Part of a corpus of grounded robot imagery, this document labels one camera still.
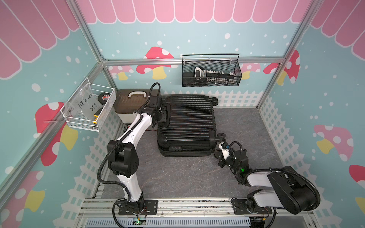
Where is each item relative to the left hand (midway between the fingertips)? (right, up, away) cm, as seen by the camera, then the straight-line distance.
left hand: (162, 119), depth 91 cm
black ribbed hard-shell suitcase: (+18, -7, -9) cm, 22 cm away
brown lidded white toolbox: (-25, +12, +5) cm, 28 cm away
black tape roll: (-31, +12, -12) cm, 35 cm away
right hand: (+34, -20, -3) cm, 40 cm away
